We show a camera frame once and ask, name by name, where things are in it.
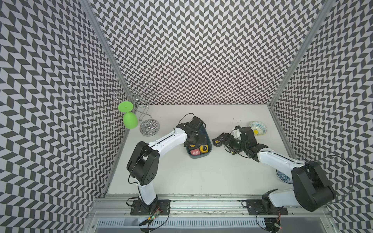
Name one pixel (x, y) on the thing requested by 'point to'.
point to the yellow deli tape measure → (204, 148)
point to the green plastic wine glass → (130, 119)
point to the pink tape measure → (195, 152)
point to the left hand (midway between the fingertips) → (198, 143)
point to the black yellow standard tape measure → (216, 142)
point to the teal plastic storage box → (207, 141)
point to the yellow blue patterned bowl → (259, 128)
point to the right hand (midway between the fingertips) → (220, 143)
